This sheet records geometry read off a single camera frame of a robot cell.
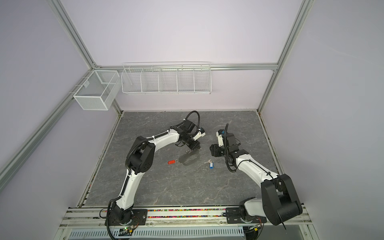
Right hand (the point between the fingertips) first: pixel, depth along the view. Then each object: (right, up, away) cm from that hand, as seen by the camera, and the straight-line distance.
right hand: (215, 148), depth 89 cm
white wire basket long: (-32, +45, +10) cm, 56 cm away
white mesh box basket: (-77, +37, +10) cm, 86 cm away
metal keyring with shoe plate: (-16, -7, +5) cm, 18 cm away
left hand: (-9, -1, +8) cm, 12 cm away
